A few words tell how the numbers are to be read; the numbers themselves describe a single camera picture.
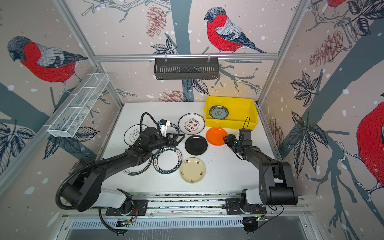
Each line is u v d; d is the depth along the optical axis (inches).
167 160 35.6
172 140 29.3
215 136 40.0
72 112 29.3
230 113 43.7
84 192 16.6
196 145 37.7
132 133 40.8
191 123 42.2
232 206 28.7
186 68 41.9
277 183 17.1
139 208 28.7
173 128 41.0
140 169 33.6
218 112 44.7
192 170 34.1
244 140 28.1
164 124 30.5
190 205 29.8
